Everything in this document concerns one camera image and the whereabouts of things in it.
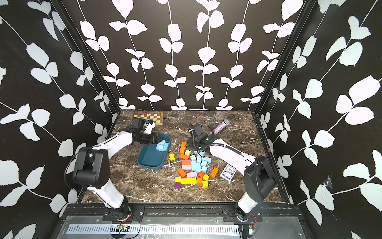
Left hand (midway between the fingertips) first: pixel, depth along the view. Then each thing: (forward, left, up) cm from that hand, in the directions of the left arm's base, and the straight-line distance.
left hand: (159, 137), depth 93 cm
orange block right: (-21, -34, -9) cm, 41 cm away
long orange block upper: (-4, -15, -9) cm, 18 cm away
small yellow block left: (-10, -8, -8) cm, 15 cm away
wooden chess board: (+24, +6, -7) cm, 26 cm away
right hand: (-8, -18, +5) cm, 20 cm away
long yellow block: (-26, -18, -9) cm, 33 cm away
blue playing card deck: (-22, -42, -8) cm, 48 cm away
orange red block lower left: (-21, -14, -7) cm, 27 cm away
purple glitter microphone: (+12, -43, -6) cm, 45 cm away
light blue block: (-3, -1, -6) cm, 7 cm away
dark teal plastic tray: (-12, +5, -4) cm, 14 cm away
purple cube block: (-28, -12, -8) cm, 32 cm away
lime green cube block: (-8, -18, -8) cm, 22 cm away
